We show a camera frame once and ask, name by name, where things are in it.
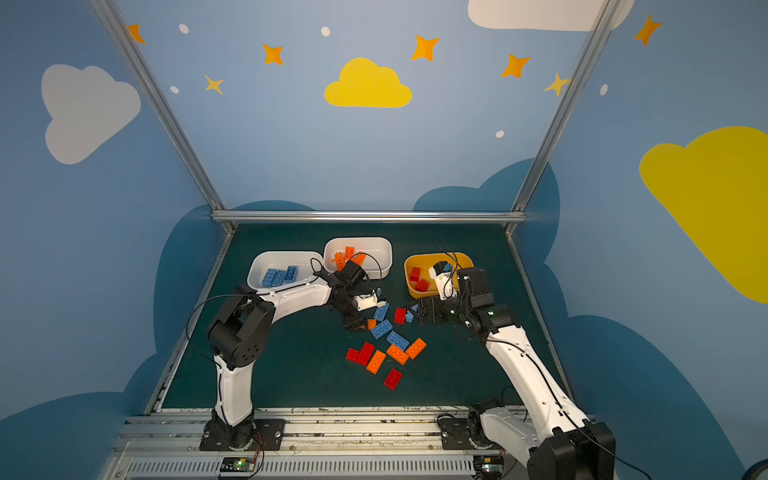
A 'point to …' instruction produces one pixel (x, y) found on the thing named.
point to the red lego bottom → (392, 379)
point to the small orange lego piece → (349, 252)
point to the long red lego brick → (366, 353)
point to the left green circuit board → (237, 464)
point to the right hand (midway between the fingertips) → (429, 300)
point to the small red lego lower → (352, 355)
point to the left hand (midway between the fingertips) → (363, 312)
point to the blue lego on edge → (409, 317)
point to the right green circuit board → (488, 467)
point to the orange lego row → (371, 323)
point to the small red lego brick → (415, 274)
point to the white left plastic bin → (306, 283)
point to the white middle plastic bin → (378, 250)
